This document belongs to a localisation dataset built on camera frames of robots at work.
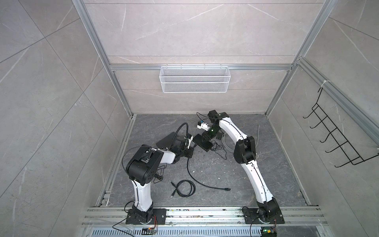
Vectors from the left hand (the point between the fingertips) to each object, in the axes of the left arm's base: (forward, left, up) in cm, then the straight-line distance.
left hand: (193, 146), depth 99 cm
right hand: (+6, -8, -1) cm, 10 cm away
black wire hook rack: (-26, -65, +31) cm, 77 cm away
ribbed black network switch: (+3, -5, 0) cm, 6 cm away
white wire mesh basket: (+37, -2, +28) cm, 47 cm away
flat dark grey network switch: (+6, +19, -2) cm, 20 cm away
